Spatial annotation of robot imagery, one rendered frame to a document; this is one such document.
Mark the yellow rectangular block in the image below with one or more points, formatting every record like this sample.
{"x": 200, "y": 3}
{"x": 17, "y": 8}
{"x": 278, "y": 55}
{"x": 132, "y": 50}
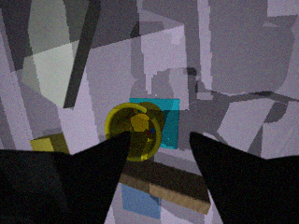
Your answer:
{"x": 51, "y": 142}

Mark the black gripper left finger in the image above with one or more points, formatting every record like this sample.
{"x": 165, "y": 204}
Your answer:
{"x": 83, "y": 183}

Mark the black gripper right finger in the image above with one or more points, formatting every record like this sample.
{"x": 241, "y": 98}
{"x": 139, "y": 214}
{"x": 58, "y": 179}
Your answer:
{"x": 246, "y": 189}

